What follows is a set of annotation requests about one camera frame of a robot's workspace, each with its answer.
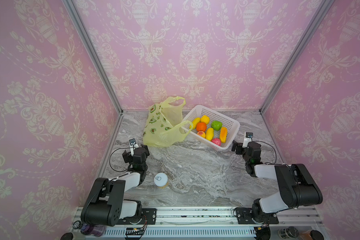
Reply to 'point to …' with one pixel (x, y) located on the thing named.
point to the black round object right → (315, 235)
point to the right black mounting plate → (244, 215)
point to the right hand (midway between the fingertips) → (242, 140)
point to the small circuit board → (134, 231)
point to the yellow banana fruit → (194, 122)
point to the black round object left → (67, 236)
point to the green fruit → (216, 125)
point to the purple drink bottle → (92, 230)
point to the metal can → (289, 232)
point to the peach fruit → (201, 133)
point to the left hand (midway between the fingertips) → (135, 147)
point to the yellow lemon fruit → (205, 119)
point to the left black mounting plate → (144, 216)
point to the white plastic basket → (210, 127)
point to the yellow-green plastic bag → (163, 126)
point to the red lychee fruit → (217, 141)
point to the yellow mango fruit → (210, 134)
